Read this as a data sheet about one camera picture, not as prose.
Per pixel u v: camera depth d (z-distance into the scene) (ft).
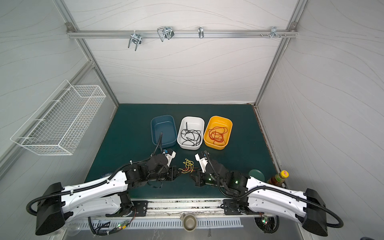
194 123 3.42
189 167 2.57
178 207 2.46
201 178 2.08
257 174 2.45
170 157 2.31
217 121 3.59
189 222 2.27
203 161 2.19
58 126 2.22
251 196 1.62
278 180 2.31
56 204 1.32
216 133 3.33
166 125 3.54
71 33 2.52
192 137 3.32
